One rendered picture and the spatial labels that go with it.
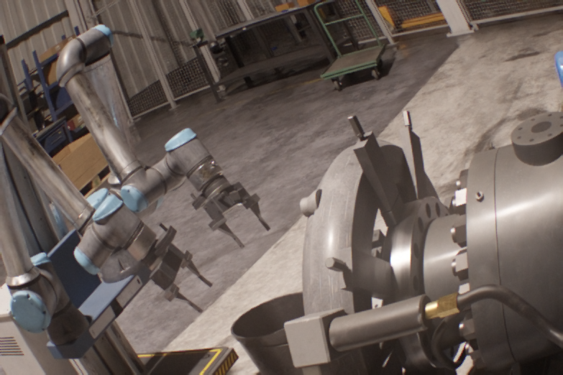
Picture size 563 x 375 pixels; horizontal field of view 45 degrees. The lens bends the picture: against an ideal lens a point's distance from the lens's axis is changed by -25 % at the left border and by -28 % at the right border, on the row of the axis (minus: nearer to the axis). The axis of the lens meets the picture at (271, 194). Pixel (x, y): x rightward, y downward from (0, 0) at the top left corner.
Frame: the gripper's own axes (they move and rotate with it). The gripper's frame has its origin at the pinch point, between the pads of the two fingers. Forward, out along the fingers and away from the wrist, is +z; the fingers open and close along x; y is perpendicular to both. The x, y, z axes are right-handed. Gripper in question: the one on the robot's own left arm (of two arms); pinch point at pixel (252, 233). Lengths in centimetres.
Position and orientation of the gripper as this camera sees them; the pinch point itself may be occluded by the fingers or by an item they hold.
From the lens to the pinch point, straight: 239.5
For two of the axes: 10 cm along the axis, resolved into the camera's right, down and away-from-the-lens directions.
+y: 5.8, -5.4, -6.2
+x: 5.2, -3.4, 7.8
